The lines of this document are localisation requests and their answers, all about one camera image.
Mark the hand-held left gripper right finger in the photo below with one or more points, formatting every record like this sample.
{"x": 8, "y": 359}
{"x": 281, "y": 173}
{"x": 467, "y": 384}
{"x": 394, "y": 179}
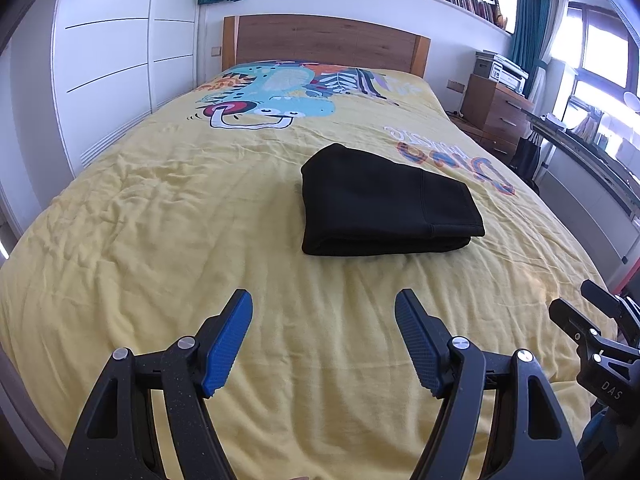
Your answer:
{"x": 417, "y": 345}

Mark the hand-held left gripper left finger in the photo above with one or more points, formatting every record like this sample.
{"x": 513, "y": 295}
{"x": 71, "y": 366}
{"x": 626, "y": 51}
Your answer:
{"x": 227, "y": 350}

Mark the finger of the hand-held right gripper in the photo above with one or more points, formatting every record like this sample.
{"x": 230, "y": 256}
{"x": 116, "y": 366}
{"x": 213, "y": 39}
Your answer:
{"x": 625, "y": 315}
{"x": 600, "y": 365}

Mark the black pants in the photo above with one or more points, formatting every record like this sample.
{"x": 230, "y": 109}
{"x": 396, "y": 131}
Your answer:
{"x": 380, "y": 200}

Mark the yellow printed blanket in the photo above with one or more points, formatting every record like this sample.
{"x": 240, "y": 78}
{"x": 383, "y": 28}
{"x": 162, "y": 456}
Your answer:
{"x": 150, "y": 260}

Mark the white radiator cover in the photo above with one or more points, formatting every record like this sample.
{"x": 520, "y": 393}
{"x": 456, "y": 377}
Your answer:
{"x": 585, "y": 200}

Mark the long grey desk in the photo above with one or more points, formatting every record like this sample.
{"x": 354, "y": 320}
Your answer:
{"x": 585, "y": 145}

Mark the black bag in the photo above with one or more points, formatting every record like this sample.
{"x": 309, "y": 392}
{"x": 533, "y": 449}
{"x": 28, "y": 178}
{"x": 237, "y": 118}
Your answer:
{"x": 525, "y": 157}

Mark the round white lamp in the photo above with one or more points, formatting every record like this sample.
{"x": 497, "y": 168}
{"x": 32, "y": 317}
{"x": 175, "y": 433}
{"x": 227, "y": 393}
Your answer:
{"x": 632, "y": 101}

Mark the low wooden nightstand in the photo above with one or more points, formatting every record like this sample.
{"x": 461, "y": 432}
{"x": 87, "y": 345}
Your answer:
{"x": 480, "y": 137}

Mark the wooden dresser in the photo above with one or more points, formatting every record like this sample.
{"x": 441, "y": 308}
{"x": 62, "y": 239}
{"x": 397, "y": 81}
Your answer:
{"x": 492, "y": 105}

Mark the white printer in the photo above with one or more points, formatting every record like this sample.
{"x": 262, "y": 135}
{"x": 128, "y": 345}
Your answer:
{"x": 500, "y": 72}

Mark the white wardrobe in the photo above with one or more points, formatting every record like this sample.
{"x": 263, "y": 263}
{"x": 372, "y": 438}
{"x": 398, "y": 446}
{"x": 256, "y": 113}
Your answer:
{"x": 110, "y": 60}

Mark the wooden headboard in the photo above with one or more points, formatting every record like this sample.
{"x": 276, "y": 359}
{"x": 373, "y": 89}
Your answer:
{"x": 325, "y": 40}

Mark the wall socket plate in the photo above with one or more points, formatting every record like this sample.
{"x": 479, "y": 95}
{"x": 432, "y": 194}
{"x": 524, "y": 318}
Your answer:
{"x": 455, "y": 85}

